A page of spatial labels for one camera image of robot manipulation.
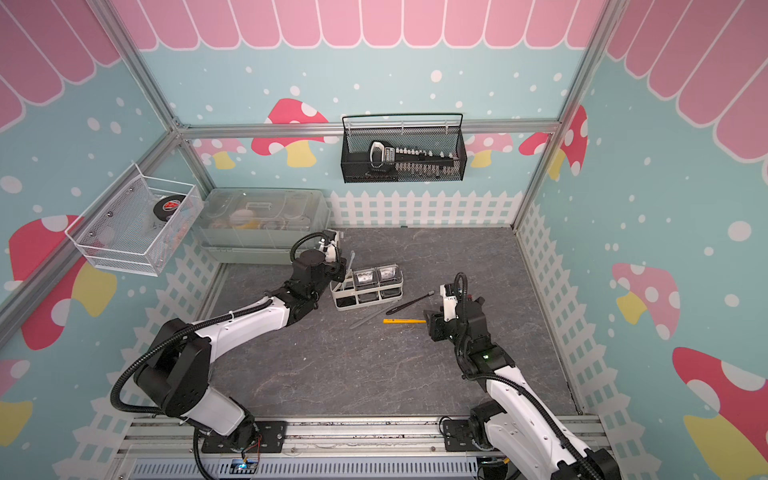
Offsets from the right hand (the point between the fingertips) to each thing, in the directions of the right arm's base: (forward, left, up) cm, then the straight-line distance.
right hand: (431, 310), depth 83 cm
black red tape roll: (+20, +71, +22) cm, 77 cm away
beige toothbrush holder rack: (+14, +19, -9) cm, 26 cm away
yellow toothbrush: (+3, +8, -13) cm, 15 cm away
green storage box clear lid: (+31, +55, +4) cm, 63 cm away
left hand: (+15, +26, +7) cm, 31 cm away
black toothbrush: (+13, -1, -12) cm, 17 cm away
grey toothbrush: (+6, +16, -13) cm, 22 cm away
